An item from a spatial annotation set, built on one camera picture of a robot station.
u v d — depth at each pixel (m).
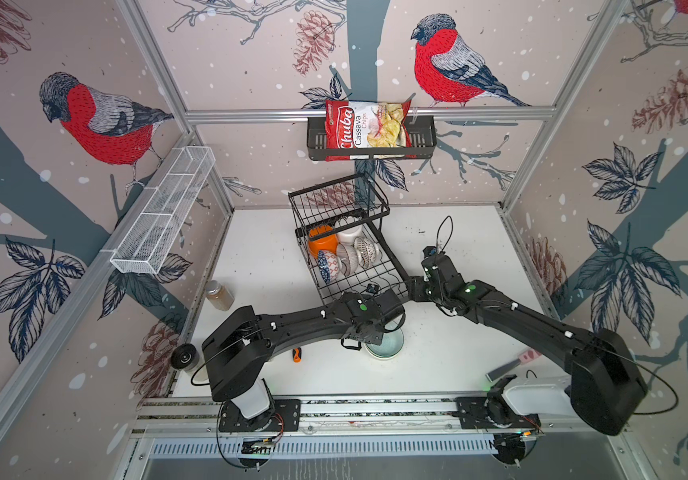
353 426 0.73
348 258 0.93
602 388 0.40
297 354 0.82
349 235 1.04
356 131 0.88
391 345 0.82
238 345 0.43
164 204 0.80
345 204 1.07
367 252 0.95
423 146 0.93
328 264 0.91
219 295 0.88
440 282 0.65
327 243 0.99
